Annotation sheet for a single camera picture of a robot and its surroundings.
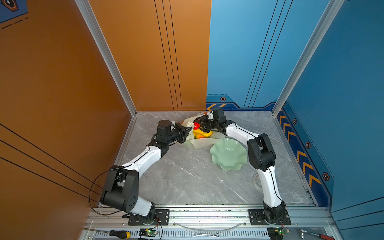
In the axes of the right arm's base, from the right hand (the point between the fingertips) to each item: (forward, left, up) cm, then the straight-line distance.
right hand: (193, 123), depth 95 cm
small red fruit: (-4, -2, +2) cm, 4 cm away
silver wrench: (-57, -1, -15) cm, 59 cm away
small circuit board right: (-56, -42, -15) cm, 71 cm away
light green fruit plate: (-13, -23, -16) cm, 31 cm away
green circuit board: (-56, +21, -15) cm, 62 cm away
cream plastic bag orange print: (-10, -6, -7) cm, 14 cm away
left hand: (-10, -1, +9) cm, 14 cm away
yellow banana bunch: (-3, -3, -7) cm, 9 cm away
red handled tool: (-57, -60, -16) cm, 85 cm away
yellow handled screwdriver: (-57, +32, -13) cm, 66 cm away
